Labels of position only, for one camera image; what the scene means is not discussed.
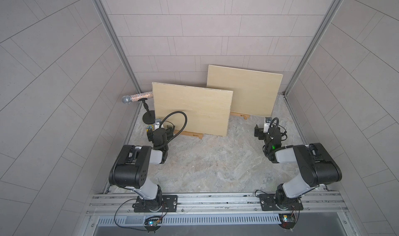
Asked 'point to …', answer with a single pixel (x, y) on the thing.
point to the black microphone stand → (149, 117)
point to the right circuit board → (288, 220)
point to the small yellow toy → (149, 127)
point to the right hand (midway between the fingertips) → (264, 123)
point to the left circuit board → (152, 223)
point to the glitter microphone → (128, 99)
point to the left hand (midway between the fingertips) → (163, 124)
